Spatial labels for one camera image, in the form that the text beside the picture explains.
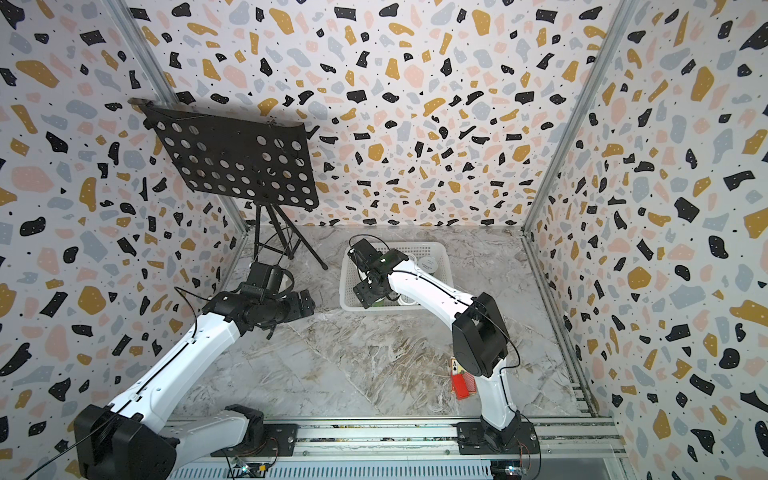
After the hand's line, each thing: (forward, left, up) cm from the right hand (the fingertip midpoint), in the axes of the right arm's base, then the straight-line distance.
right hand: (373, 291), depth 88 cm
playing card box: (-18, -24, -11) cm, 32 cm away
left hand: (-8, +18, +4) cm, 20 cm away
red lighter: (-23, -25, -10) cm, 36 cm away
